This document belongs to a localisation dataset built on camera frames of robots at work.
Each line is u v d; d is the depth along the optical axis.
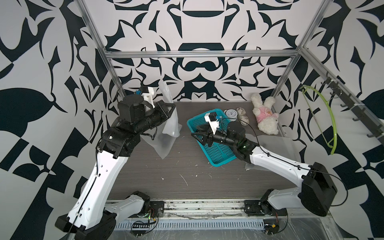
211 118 0.62
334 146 0.66
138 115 0.42
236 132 0.57
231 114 1.08
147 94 0.53
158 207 0.74
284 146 0.98
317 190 0.41
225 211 0.74
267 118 0.99
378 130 0.50
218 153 0.94
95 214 0.35
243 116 1.08
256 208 0.75
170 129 0.64
